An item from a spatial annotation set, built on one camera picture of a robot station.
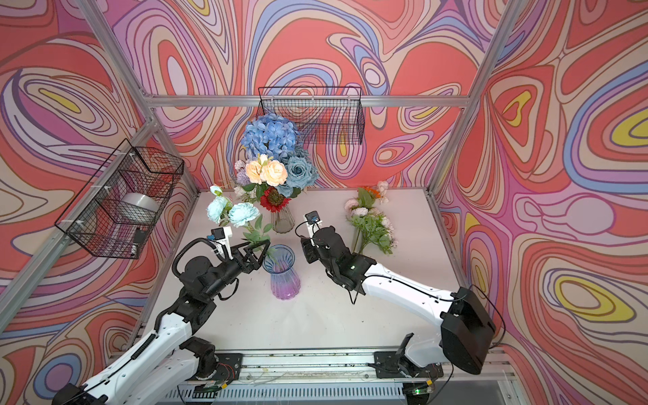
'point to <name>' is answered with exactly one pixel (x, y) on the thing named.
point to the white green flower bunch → (374, 227)
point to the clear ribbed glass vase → (283, 221)
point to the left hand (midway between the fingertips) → (265, 245)
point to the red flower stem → (273, 201)
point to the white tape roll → (142, 200)
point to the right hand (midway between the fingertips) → (310, 239)
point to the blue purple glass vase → (285, 282)
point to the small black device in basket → (138, 238)
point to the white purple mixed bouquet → (243, 180)
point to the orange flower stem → (366, 197)
